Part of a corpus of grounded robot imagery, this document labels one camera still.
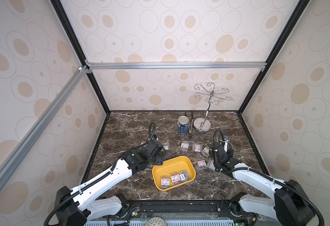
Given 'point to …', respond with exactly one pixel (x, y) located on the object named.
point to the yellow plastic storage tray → (174, 172)
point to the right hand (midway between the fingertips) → (225, 147)
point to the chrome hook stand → (203, 125)
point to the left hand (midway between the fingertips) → (162, 155)
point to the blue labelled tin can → (183, 124)
